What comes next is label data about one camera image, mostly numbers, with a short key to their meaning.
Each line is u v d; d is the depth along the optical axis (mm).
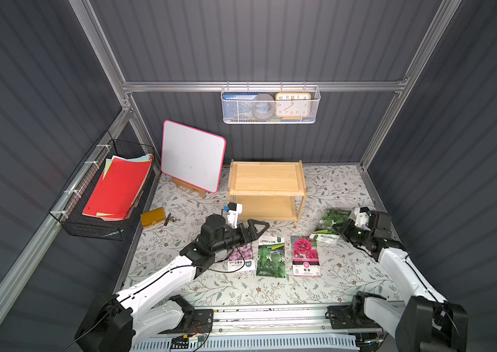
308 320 752
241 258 867
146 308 450
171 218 991
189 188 1083
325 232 861
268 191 830
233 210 717
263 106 905
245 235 658
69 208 608
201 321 738
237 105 844
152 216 992
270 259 867
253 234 653
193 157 977
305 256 883
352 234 759
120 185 720
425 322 395
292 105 888
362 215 790
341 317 737
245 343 770
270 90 889
